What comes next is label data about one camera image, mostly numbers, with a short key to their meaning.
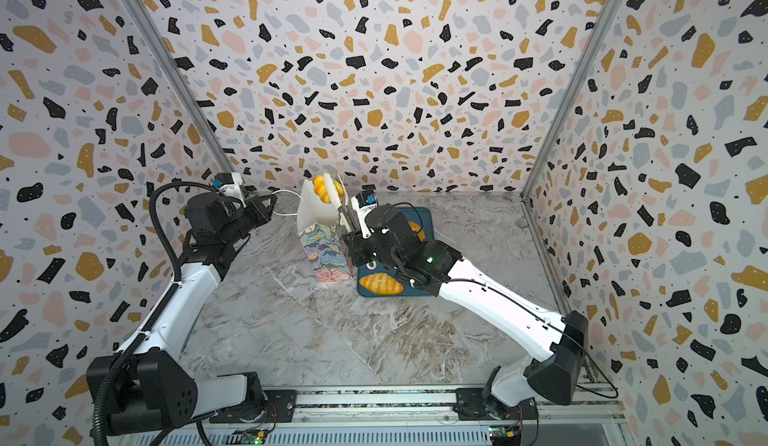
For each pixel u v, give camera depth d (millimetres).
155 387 399
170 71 842
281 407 734
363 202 575
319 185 689
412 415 731
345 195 679
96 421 333
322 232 803
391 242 494
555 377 389
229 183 684
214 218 567
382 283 917
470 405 747
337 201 662
